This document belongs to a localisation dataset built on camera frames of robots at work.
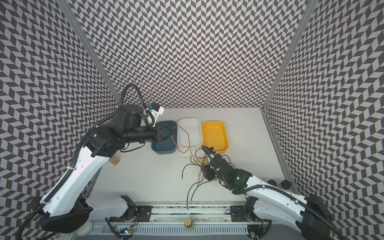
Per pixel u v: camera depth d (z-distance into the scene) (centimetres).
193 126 104
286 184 74
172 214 74
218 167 56
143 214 72
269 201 48
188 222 60
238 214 74
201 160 90
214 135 101
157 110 54
